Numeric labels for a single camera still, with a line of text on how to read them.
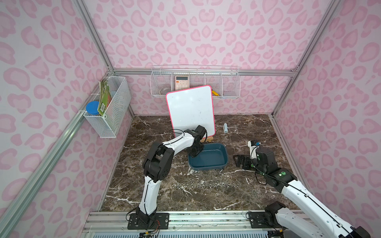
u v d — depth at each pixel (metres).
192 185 0.84
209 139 1.01
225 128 1.07
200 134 0.80
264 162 0.59
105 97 0.73
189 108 0.86
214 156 1.00
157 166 0.54
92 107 0.64
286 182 0.52
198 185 0.84
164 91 0.93
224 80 1.01
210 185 0.84
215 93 0.97
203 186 0.84
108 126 0.73
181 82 0.95
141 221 0.65
